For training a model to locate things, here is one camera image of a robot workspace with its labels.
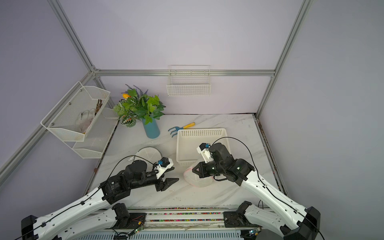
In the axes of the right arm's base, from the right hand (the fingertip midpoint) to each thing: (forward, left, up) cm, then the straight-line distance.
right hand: (194, 172), depth 70 cm
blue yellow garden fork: (+42, +13, -17) cm, 47 cm away
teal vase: (+38, +30, -12) cm, 50 cm away
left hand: (-1, +10, 0) cm, 10 cm away
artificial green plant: (+34, +33, +13) cm, 49 cm away
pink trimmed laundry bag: (-1, 0, -5) cm, 5 cm away
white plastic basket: (+32, +4, -18) cm, 37 cm away
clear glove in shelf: (+26, +58, +11) cm, 65 cm away
